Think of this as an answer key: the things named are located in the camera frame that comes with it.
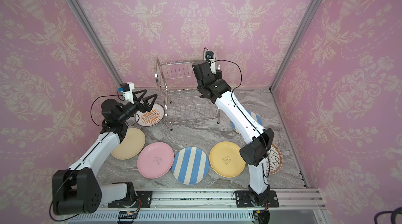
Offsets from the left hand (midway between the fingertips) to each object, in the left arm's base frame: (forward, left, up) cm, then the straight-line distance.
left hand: (152, 94), depth 76 cm
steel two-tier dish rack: (+37, -5, -25) cm, 45 cm away
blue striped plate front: (-23, -18, -32) cm, 43 cm away
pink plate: (-20, +2, -32) cm, 38 cm away
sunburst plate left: (+7, +10, -31) cm, 33 cm away
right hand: (+9, -30, +8) cm, 33 cm away
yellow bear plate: (-20, -38, -30) cm, 52 cm away
